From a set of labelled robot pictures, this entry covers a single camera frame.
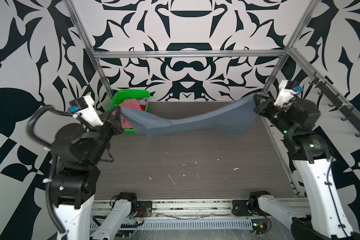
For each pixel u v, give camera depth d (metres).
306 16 0.76
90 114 0.41
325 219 0.36
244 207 0.74
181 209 0.76
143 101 1.06
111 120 0.42
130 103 1.02
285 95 0.50
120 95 1.13
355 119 0.55
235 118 0.62
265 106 0.50
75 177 0.33
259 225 0.71
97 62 0.95
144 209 0.74
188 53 0.91
